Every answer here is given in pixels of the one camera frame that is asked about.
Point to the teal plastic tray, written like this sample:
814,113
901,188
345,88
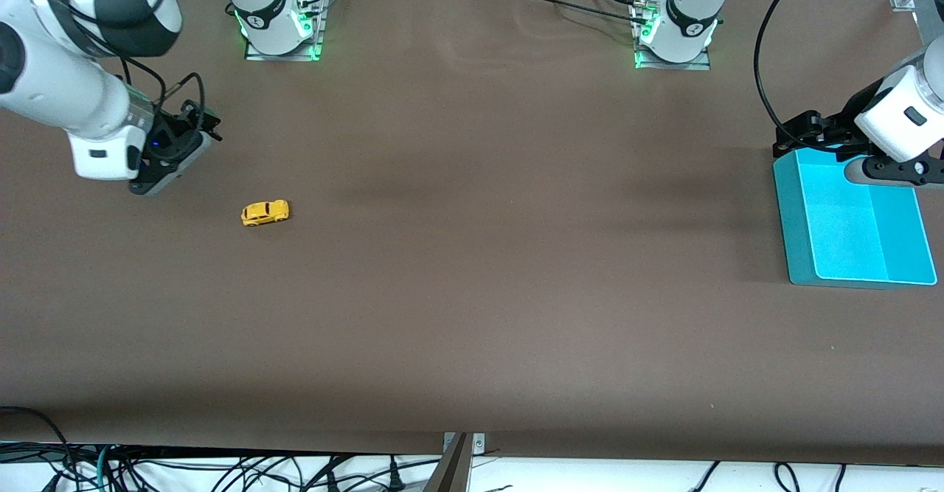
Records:
848,234

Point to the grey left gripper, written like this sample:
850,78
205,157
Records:
838,127

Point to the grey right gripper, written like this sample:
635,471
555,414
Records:
170,135

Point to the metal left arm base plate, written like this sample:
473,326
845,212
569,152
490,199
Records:
664,66

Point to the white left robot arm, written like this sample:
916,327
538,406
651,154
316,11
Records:
689,12

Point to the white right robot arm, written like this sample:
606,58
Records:
74,94

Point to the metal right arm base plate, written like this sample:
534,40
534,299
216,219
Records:
254,55

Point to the silver table clamp bracket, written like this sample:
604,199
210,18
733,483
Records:
479,444

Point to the yellow beetle toy car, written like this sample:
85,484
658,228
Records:
265,212

